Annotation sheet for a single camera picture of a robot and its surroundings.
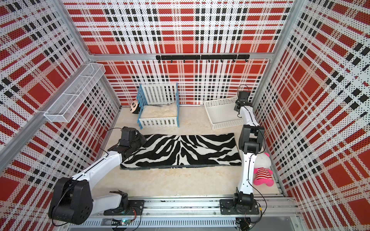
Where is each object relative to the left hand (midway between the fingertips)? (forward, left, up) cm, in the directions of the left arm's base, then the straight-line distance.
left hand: (147, 136), depth 89 cm
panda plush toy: (+29, +17, -3) cm, 34 cm away
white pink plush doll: (-21, -68, -5) cm, 71 cm away
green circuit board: (-44, +4, -9) cm, 45 cm away
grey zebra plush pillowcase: (-6, -10, -9) cm, 14 cm away
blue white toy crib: (+42, +2, -14) cm, 44 cm away
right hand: (+26, -67, +1) cm, 72 cm away
